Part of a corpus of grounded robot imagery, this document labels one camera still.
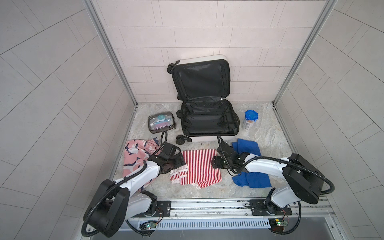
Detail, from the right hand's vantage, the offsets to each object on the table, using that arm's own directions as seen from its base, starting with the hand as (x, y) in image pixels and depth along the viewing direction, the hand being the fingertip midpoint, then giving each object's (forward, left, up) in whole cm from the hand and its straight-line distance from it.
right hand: (213, 165), depth 86 cm
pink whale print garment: (+9, +43, +6) cm, 44 cm away
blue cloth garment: (-10, -20, +2) cm, 23 cm away
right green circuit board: (-29, -26, -1) cm, 39 cm away
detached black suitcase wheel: (+15, +19, +6) cm, 25 cm away
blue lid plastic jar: (+26, -27, +11) cm, 39 cm away
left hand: (+3, +17, +1) cm, 17 cm away
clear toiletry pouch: (+32, +33, +4) cm, 46 cm away
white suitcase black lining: (+46, +2, +23) cm, 51 cm away
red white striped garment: (-4, +9, +1) cm, 9 cm away
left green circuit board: (-27, +32, +5) cm, 42 cm away
